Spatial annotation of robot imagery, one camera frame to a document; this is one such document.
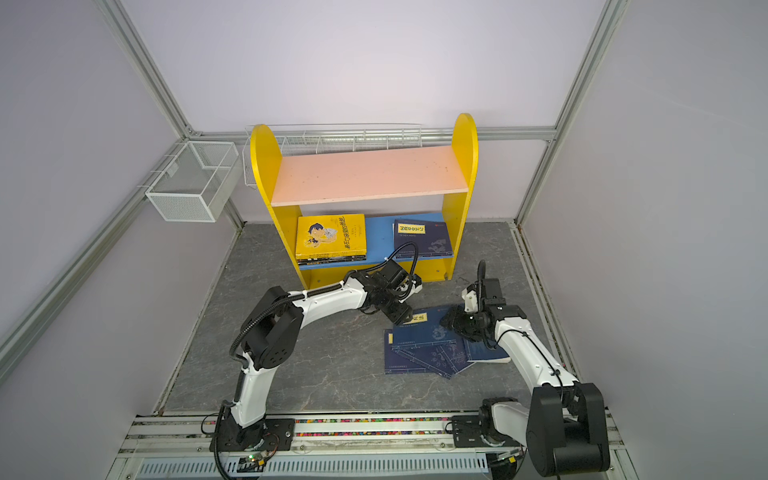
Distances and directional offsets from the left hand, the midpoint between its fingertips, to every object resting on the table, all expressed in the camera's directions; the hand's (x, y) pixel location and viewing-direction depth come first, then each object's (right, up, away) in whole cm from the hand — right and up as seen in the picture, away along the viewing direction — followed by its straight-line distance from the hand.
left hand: (406, 316), depth 91 cm
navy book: (+8, +25, +6) cm, 26 cm away
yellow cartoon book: (-26, +25, 0) cm, 36 cm away
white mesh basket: (-67, +41, +4) cm, 79 cm away
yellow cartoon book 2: (-31, +17, -2) cm, 35 cm away
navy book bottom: (-3, -12, -6) cm, 14 cm away
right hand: (+12, -2, -5) cm, 14 cm away
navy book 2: (+5, -3, -3) cm, 7 cm away
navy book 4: (+11, -11, -7) cm, 17 cm away
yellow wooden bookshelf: (-22, +37, +35) cm, 55 cm away
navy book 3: (+20, -9, -6) cm, 23 cm away
